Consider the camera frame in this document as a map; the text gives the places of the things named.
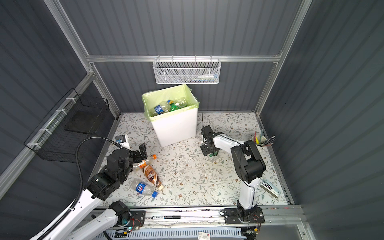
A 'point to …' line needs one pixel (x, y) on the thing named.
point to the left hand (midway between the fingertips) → (136, 146)
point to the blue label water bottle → (160, 109)
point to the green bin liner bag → (153, 99)
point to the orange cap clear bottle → (143, 164)
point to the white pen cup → (259, 139)
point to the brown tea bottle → (152, 175)
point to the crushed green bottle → (173, 106)
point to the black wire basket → (75, 118)
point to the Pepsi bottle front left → (142, 188)
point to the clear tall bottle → (181, 102)
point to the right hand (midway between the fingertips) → (211, 150)
